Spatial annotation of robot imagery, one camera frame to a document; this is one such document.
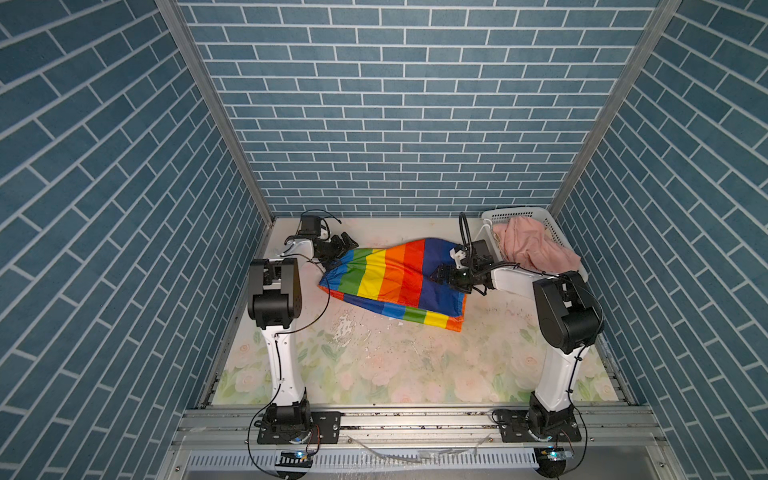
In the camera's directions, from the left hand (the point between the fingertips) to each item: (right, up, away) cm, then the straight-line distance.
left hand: (349, 249), depth 104 cm
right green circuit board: (+55, -50, -33) cm, 81 cm away
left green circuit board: (-8, -51, -32) cm, 61 cm away
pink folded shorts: (+61, +2, -3) cm, 61 cm away
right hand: (+31, -9, -5) cm, 33 cm away
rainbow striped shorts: (+17, -11, -5) cm, 20 cm away
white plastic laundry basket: (+52, +12, +7) cm, 54 cm away
